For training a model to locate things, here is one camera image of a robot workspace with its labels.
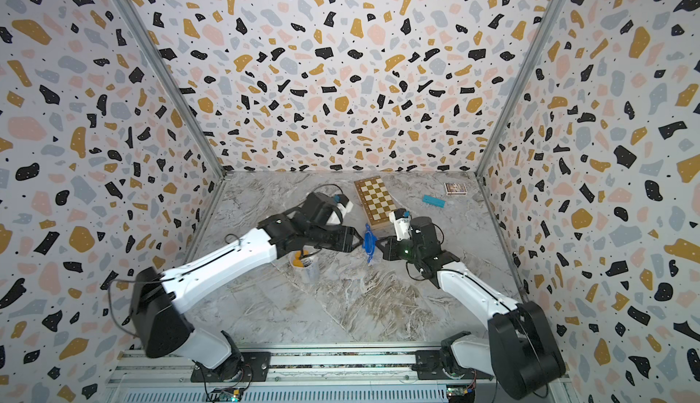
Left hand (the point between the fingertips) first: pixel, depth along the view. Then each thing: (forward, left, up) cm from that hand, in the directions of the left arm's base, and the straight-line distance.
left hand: (360, 238), depth 76 cm
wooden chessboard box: (+30, -6, -20) cm, 36 cm away
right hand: (+3, -5, -8) cm, 10 cm away
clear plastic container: (-3, +17, -16) cm, 24 cm away
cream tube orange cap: (-3, +18, -8) cm, 20 cm away
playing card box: (+37, -41, -21) cm, 59 cm away
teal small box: (+32, -27, -22) cm, 47 cm away
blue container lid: (+5, -3, -11) cm, 12 cm away
